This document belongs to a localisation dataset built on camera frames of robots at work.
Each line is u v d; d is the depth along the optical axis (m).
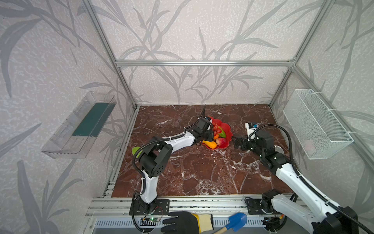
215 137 0.96
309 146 0.73
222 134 0.99
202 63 1.93
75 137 0.63
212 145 0.90
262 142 0.58
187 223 0.69
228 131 0.99
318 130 0.63
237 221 0.70
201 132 0.74
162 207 0.72
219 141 0.94
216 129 0.95
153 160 0.50
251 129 0.70
